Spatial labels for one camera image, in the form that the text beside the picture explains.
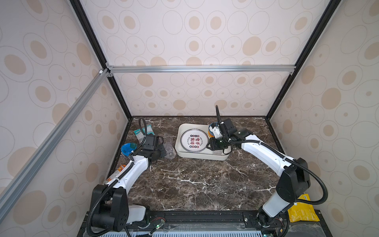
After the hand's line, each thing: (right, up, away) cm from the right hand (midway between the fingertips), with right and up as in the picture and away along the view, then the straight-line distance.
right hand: (208, 145), depth 83 cm
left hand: (-24, -2, +4) cm, 25 cm away
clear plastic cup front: (-23, -5, +11) cm, 26 cm away
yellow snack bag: (+46, -32, -9) cm, 57 cm away
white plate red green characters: (-8, +2, +20) cm, 21 cm away
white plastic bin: (0, -7, +9) cm, 11 cm away
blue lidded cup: (-50, -2, +9) cm, 51 cm away
